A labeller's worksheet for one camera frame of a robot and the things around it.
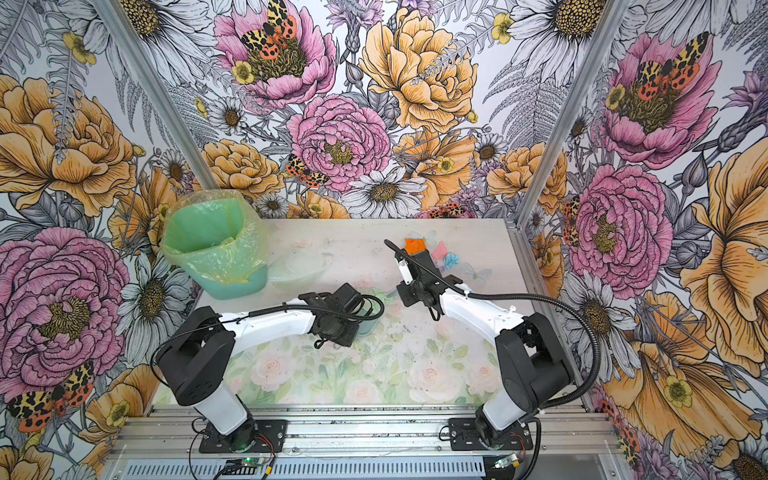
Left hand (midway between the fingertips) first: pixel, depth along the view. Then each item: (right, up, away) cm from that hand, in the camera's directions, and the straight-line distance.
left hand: (343, 343), depth 88 cm
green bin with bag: (-42, +31, +11) cm, 54 cm away
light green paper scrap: (+10, +13, -9) cm, 19 cm away
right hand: (+19, +14, +2) cm, 24 cm away
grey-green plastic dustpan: (+8, +10, -12) cm, 17 cm away
